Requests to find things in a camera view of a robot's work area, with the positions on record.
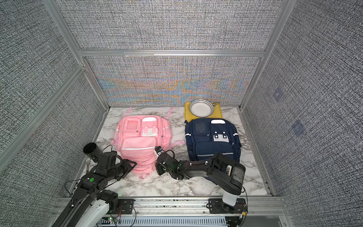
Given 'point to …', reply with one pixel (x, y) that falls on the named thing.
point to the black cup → (93, 150)
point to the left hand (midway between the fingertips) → (138, 163)
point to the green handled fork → (87, 161)
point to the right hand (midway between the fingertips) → (154, 161)
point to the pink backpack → (138, 137)
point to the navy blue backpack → (205, 136)
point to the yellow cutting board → (216, 113)
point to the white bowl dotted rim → (200, 108)
